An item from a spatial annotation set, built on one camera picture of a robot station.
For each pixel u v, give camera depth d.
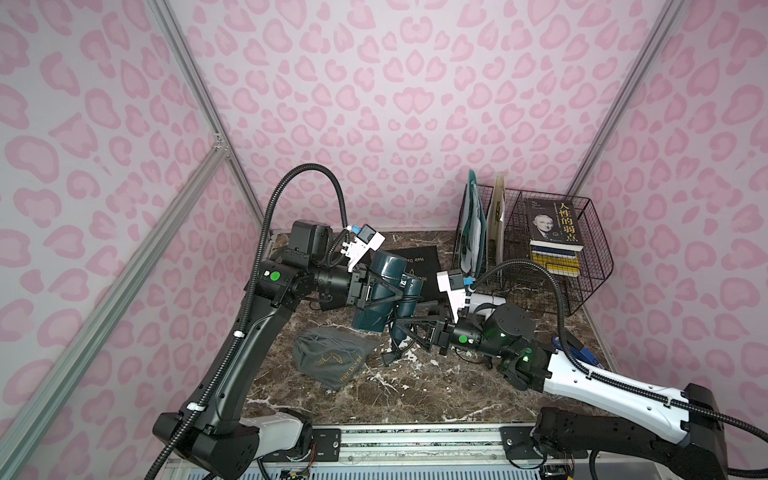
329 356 0.82
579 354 0.84
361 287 0.52
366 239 0.54
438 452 0.73
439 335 0.51
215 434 0.37
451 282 0.53
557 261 0.88
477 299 0.95
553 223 0.93
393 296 0.54
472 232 0.89
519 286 1.03
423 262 1.10
